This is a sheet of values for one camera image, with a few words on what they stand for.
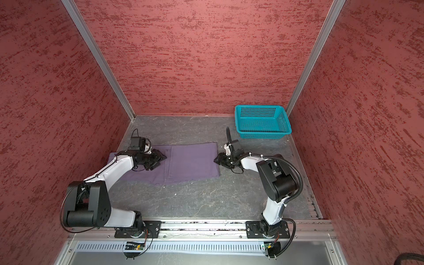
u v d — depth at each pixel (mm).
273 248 715
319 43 829
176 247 775
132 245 726
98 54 868
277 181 494
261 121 1185
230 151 821
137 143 714
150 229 741
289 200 503
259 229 741
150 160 774
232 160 745
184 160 965
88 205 427
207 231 757
